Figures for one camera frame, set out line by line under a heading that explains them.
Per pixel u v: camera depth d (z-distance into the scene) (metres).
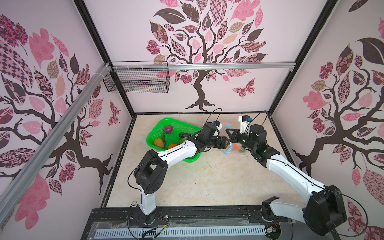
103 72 0.81
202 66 0.94
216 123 0.77
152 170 0.52
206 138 0.67
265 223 0.71
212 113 1.22
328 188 0.42
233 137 0.72
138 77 0.95
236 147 0.81
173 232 0.70
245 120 0.69
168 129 1.03
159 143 0.96
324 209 0.40
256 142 0.60
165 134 1.06
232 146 0.76
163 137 1.05
